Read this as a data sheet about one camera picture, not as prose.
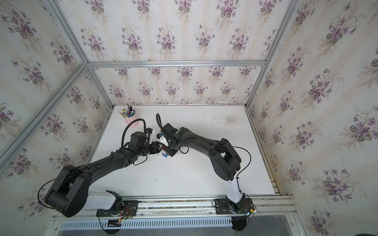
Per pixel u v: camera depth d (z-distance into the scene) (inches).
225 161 19.2
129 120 39.1
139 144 27.3
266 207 29.6
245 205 28.2
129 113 41.0
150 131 32.1
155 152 30.1
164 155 36.0
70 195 16.3
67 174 17.1
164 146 33.0
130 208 28.5
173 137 25.2
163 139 31.5
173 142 25.1
